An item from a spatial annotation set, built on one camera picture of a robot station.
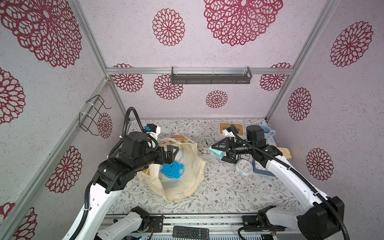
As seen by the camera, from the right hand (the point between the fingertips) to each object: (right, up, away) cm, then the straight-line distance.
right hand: (213, 150), depth 67 cm
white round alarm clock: (+23, -13, +25) cm, 36 cm away
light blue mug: (+44, +9, +38) cm, 58 cm away
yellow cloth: (+54, -5, +34) cm, 63 cm away
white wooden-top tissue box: (+27, +14, +53) cm, 61 cm away
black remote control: (-10, -39, +4) cm, 41 cm away
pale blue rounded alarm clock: (-17, -7, +29) cm, 35 cm away
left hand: (-19, 0, -4) cm, 20 cm away
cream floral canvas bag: (-19, -24, +16) cm, 35 cm away
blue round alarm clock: (-21, -14, +22) cm, 34 cm away
